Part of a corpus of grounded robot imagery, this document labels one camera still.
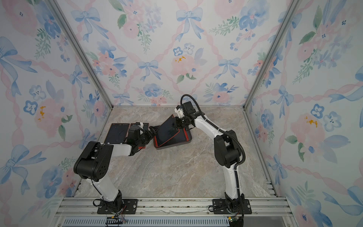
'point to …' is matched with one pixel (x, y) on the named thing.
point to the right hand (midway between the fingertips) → (171, 123)
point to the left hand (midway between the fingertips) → (157, 130)
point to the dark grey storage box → (190, 138)
